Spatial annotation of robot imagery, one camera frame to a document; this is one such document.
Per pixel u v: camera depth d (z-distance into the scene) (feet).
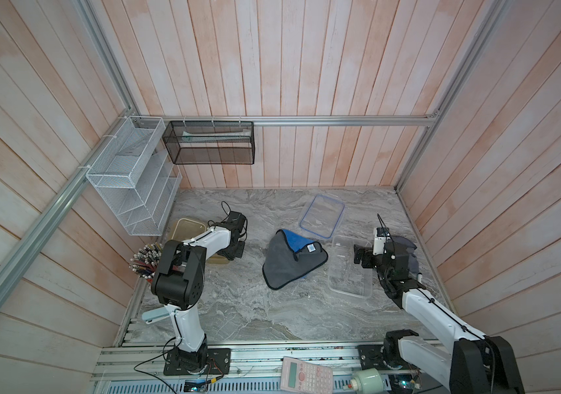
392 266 2.16
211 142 3.39
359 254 2.61
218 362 2.40
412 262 2.97
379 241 2.51
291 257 3.07
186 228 3.21
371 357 2.40
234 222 2.62
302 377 2.30
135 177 2.40
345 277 2.99
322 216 3.65
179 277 1.64
